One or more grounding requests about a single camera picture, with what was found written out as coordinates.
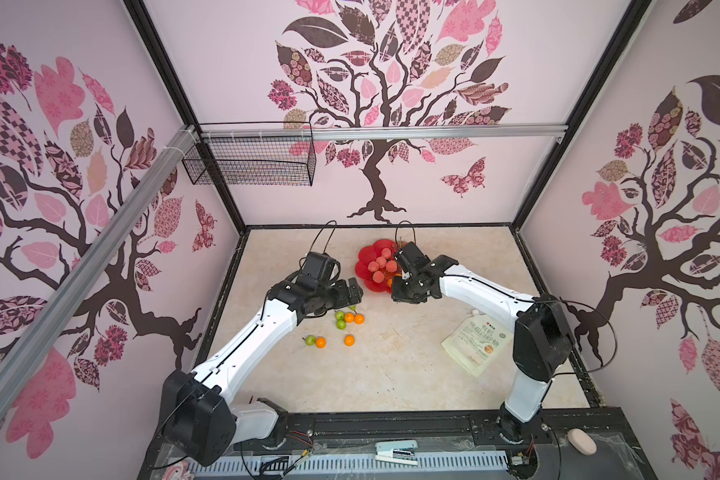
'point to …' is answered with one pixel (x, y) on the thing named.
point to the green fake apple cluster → (341, 322)
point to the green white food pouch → (477, 343)
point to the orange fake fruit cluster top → (351, 318)
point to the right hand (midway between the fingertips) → (394, 291)
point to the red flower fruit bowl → (371, 252)
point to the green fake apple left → (310, 340)
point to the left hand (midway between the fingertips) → (350, 300)
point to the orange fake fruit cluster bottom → (349, 340)
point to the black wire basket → (275, 154)
